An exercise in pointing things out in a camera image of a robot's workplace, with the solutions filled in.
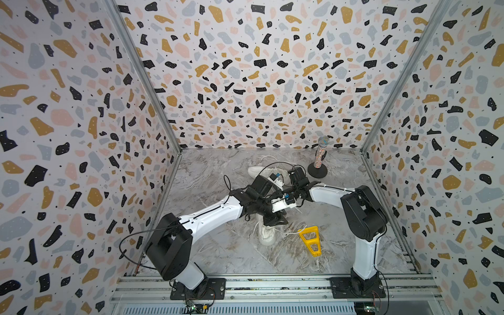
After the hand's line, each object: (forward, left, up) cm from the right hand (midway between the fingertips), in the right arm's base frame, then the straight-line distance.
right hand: (266, 205), depth 86 cm
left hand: (-7, -8, +4) cm, 12 cm away
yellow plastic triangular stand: (-6, -21, -11) cm, 24 cm away
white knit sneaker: (-11, -1, -6) cm, 12 cm away
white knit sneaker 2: (+26, +6, -8) cm, 28 cm away
